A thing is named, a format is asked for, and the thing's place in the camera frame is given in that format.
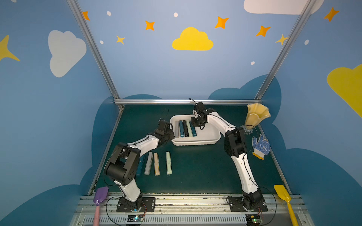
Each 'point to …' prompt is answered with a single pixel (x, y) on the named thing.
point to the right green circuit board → (253, 220)
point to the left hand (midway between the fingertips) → (175, 133)
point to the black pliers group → (185, 130)
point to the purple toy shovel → (100, 194)
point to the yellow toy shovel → (283, 194)
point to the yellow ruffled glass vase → (255, 112)
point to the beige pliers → (156, 164)
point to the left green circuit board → (135, 218)
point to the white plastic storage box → (206, 135)
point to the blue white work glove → (261, 148)
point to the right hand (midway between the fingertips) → (194, 123)
